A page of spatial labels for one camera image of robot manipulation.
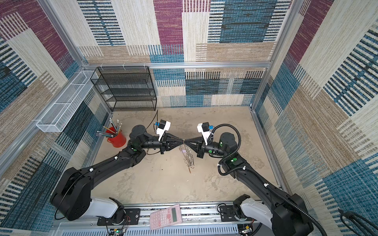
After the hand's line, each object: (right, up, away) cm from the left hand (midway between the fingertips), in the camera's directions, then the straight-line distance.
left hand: (182, 143), depth 69 cm
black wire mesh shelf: (-44, +34, +41) cm, 70 cm away
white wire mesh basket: (-61, +13, +3) cm, 62 cm away
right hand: (+2, 0, 0) cm, 2 cm away
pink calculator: (-8, -37, +3) cm, 38 cm away
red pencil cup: (-42, -2, +25) cm, 49 cm away
